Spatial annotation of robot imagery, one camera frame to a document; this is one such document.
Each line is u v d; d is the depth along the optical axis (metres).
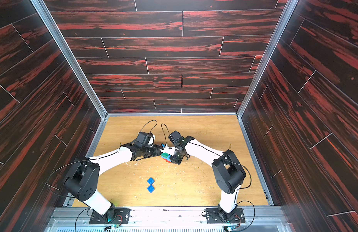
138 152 0.68
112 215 0.67
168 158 0.87
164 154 0.88
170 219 0.72
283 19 0.70
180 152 0.65
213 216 0.73
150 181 0.84
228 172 0.47
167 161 0.89
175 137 0.72
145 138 0.72
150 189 0.82
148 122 0.74
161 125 0.79
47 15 0.69
